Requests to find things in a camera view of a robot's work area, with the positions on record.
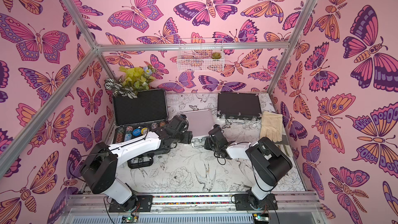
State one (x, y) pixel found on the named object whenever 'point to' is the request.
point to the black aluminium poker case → (239, 107)
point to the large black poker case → (134, 117)
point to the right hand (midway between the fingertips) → (206, 140)
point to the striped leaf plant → (118, 88)
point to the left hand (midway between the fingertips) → (190, 134)
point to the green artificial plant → (138, 78)
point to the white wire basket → (194, 55)
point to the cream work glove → (271, 126)
